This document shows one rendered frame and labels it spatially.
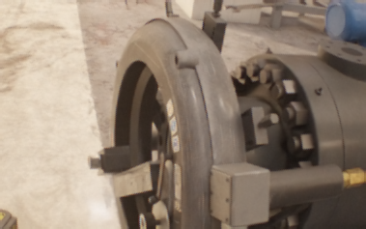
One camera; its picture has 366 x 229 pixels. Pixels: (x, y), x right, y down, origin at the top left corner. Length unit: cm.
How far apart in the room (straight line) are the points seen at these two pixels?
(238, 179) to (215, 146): 12
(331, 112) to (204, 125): 41
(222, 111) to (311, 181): 23
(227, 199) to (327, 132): 43
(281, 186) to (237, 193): 11
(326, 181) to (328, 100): 33
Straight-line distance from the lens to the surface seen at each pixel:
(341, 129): 134
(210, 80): 109
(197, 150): 105
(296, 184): 104
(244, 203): 97
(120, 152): 149
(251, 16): 534
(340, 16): 175
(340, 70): 146
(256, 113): 106
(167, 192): 119
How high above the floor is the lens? 132
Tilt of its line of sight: 26 degrees down
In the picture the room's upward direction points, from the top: 8 degrees clockwise
